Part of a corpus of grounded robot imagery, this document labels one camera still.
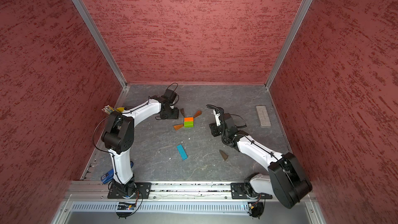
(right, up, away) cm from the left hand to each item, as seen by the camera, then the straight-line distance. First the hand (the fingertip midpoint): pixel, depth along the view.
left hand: (173, 118), depth 96 cm
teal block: (+7, -18, -10) cm, 22 cm away
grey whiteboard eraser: (+59, 0, +2) cm, 59 cm away
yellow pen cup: (-32, +6, -4) cm, 33 cm away
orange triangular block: (+3, -5, -1) cm, 6 cm away
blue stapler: (-29, -27, -19) cm, 44 cm away
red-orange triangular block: (+15, +2, +8) cm, 17 cm away
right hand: (+25, -3, -8) cm, 27 cm away
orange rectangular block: (+10, -1, +2) cm, 10 cm away
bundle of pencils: (-35, +7, -11) cm, 37 cm away
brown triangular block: (+31, -19, -12) cm, 39 cm away
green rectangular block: (+10, -3, +1) cm, 11 cm away
